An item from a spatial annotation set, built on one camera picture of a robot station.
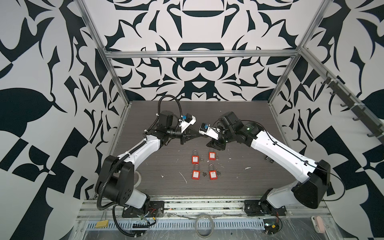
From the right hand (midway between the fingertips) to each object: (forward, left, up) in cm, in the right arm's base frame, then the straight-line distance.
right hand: (209, 137), depth 76 cm
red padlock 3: (-11, +7, -20) cm, 24 cm away
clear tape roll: (-14, +38, -19) cm, 45 cm away
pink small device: (-34, -47, -19) cm, 62 cm away
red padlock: (-2, +7, -19) cm, 20 cm away
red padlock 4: (-11, -2, -20) cm, 23 cm away
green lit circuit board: (-35, -27, -23) cm, 50 cm away
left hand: (+3, +4, +1) cm, 5 cm away
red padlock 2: (0, -3, -20) cm, 20 cm away
